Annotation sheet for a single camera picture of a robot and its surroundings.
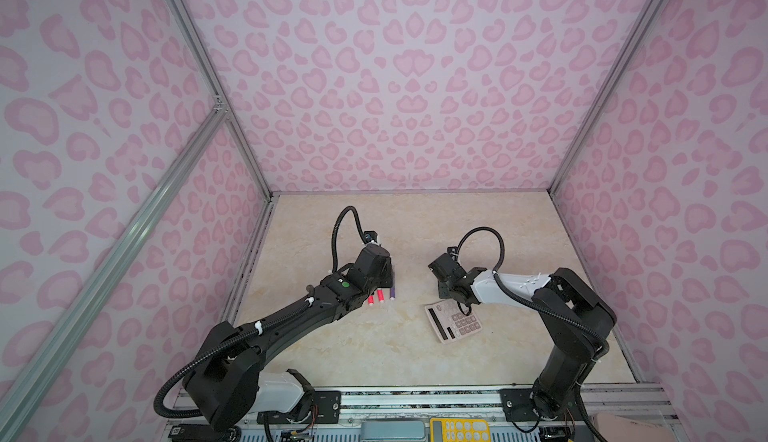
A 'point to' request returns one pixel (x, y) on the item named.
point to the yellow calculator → (459, 430)
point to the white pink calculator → (450, 323)
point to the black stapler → (196, 433)
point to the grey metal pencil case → (392, 430)
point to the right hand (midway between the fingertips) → (450, 283)
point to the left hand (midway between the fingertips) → (388, 261)
